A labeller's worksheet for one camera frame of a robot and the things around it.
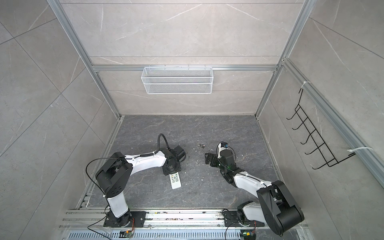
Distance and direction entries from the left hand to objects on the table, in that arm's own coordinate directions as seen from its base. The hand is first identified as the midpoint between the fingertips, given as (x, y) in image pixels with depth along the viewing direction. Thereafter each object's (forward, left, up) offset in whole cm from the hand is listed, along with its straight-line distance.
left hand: (177, 167), depth 91 cm
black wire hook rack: (-11, -66, +31) cm, 74 cm away
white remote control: (-8, +1, 0) cm, 8 cm away
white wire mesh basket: (+51, -1, +29) cm, 59 cm away
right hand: (+5, -21, +6) cm, 22 cm away
